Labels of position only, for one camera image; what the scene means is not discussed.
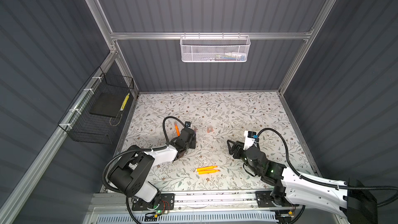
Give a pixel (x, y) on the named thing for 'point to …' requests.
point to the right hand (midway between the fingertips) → (232, 143)
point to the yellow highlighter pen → (208, 171)
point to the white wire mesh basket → (215, 48)
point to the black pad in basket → (109, 103)
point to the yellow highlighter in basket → (124, 102)
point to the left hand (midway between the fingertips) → (191, 137)
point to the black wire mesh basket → (97, 115)
